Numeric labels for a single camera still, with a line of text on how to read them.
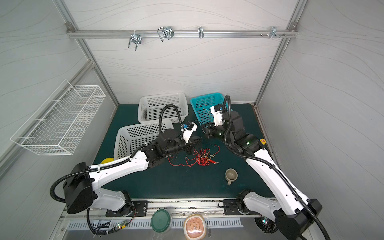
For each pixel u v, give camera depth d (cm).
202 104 116
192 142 64
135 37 78
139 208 74
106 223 72
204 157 88
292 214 37
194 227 66
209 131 58
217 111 59
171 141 56
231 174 84
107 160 84
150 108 116
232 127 49
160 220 62
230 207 73
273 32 77
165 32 77
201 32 78
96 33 78
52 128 65
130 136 98
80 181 46
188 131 62
